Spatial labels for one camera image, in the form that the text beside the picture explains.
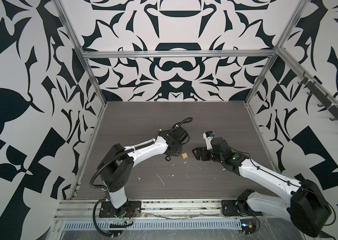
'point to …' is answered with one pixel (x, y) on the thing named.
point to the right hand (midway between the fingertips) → (198, 149)
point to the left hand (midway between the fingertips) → (177, 148)
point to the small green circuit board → (248, 225)
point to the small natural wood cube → (184, 155)
